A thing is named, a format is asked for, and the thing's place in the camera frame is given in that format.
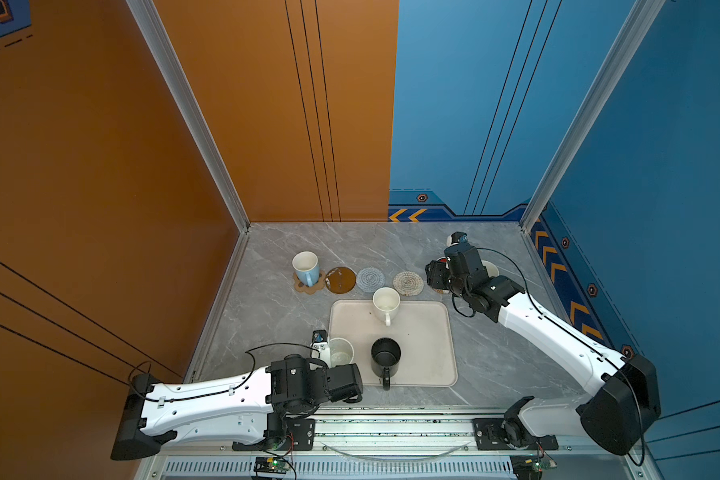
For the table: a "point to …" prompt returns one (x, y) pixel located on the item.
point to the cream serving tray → (424, 329)
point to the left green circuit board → (271, 465)
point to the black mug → (385, 359)
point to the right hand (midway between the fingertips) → (432, 268)
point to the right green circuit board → (531, 467)
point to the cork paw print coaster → (302, 288)
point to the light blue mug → (306, 265)
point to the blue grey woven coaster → (370, 279)
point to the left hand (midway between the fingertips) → (341, 381)
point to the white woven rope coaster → (408, 283)
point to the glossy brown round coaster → (341, 280)
